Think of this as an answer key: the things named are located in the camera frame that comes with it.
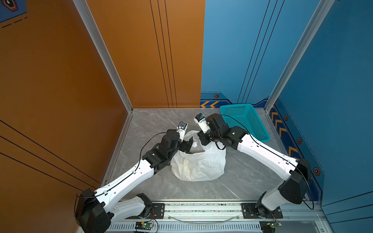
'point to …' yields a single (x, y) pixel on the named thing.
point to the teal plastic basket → (247, 115)
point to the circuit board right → (272, 225)
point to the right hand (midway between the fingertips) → (198, 133)
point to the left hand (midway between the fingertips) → (185, 132)
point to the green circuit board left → (143, 225)
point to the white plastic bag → (203, 163)
